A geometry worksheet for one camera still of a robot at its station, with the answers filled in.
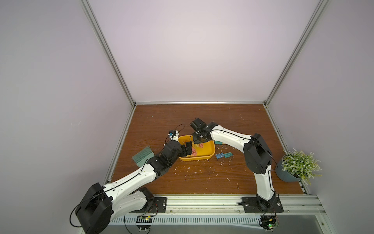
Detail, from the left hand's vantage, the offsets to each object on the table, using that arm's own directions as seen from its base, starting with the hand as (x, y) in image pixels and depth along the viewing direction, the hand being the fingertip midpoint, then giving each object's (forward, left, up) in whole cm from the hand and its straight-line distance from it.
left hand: (187, 142), depth 81 cm
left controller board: (-35, +21, -16) cm, 44 cm away
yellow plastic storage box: (+1, -8, -14) cm, 16 cm away
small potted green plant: (-14, -54, +3) cm, 56 cm away
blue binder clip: (-2, -20, -12) cm, 23 cm away
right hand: (+9, -6, -8) cm, 13 cm away
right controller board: (-35, -40, -14) cm, 55 cm away
